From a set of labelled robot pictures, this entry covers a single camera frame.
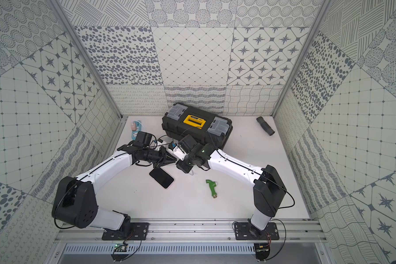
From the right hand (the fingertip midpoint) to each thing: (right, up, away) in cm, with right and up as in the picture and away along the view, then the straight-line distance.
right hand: (184, 162), depth 81 cm
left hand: (-6, +3, +1) cm, 7 cm away
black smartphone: (-14, -10, +9) cm, 19 cm away
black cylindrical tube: (+52, +19, +30) cm, 63 cm away
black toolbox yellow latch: (-4, +22, +15) cm, 27 cm away
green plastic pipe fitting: (+15, -13, +7) cm, 21 cm away
